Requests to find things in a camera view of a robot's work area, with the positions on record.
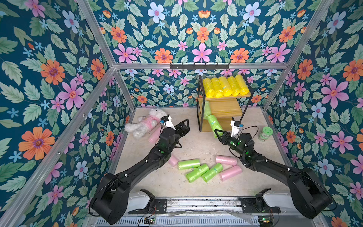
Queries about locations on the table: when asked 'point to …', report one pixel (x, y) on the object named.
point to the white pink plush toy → (145, 123)
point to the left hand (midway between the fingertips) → (187, 121)
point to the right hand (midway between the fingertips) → (216, 130)
